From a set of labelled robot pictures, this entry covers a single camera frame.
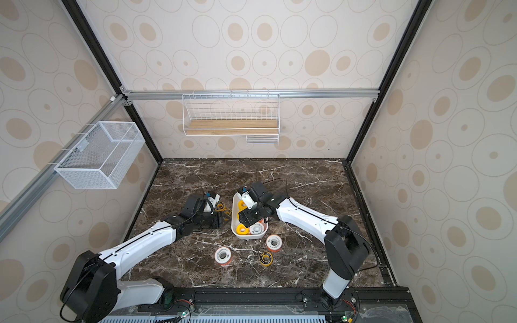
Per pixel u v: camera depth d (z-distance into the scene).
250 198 0.75
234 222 0.92
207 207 0.69
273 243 0.87
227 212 0.95
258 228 0.91
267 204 0.61
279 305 0.73
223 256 0.84
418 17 0.69
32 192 0.55
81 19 0.70
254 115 0.99
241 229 0.90
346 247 0.45
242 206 0.98
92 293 0.40
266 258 0.83
